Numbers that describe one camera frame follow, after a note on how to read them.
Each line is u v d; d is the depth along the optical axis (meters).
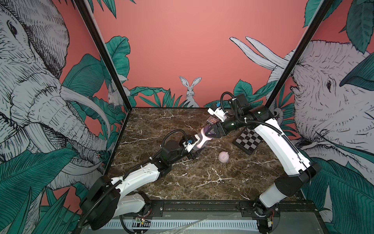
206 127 0.66
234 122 0.57
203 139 0.67
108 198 0.40
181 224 0.70
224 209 0.75
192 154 0.67
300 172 0.41
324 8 0.70
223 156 0.88
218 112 0.62
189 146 0.66
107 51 0.89
